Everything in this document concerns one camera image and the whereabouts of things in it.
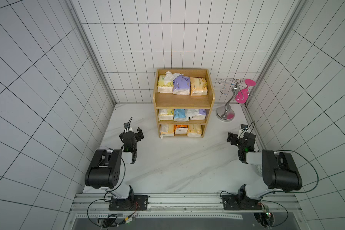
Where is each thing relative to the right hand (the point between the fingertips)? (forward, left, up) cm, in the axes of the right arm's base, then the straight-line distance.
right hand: (231, 131), depth 95 cm
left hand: (-5, +68, +2) cm, 68 cm away
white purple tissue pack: (-1, +26, +17) cm, 31 cm away
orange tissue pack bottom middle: (-2, +35, +2) cm, 35 cm away
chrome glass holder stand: (+21, -3, -7) cm, 22 cm away
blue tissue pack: (-1, +36, +15) cm, 39 cm away
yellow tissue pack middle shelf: (-2, +44, +17) cm, 47 cm away
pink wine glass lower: (+20, -7, +15) cm, 25 cm away
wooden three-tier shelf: (+1, +42, +26) cm, 50 cm away
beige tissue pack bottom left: (-3, +44, +1) cm, 44 cm away
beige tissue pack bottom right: (-2, +26, +1) cm, 26 cm away
